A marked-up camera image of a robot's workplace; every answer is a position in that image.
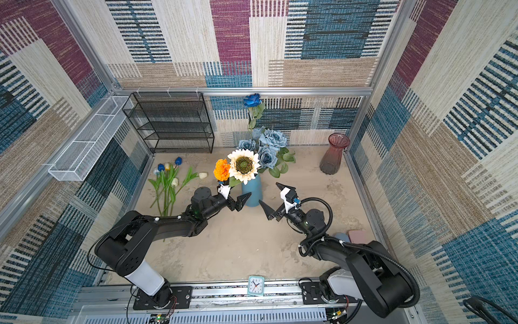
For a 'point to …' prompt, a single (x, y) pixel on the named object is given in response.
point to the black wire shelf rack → (171, 122)
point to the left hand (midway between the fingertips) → (244, 185)
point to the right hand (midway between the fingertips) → (268, 193)
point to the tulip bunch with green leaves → (166, 187)
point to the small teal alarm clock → (255, 286)
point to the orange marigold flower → (222, 169)
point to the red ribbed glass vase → (330, 163)
